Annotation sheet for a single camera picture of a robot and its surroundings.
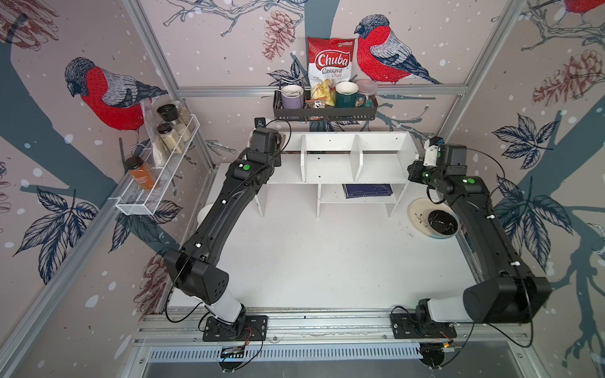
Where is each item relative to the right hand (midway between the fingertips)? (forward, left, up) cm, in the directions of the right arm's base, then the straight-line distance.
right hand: (409, 164), depth 79 cm
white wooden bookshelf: (+4, +21, -6) cm, 22 cm away
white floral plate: (0, -13, -28) cm, 30 cm away
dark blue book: (+1, +12, -16) cm, 20 cm away
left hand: (+1, +47, +8) cm, 48 cm away
